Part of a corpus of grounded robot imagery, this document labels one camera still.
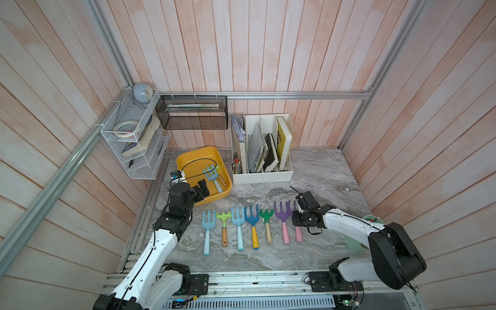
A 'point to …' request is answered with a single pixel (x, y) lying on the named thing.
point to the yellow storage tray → (206, 163)
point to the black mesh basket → (194, 112)
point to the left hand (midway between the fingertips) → (197, 186)
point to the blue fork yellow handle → (253, 219)
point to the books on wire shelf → (141, 145)
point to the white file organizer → (261, 149)
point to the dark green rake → (267, 216)
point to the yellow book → (283, 141)
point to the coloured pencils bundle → (235, 166)
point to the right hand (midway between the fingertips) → (295, 217)
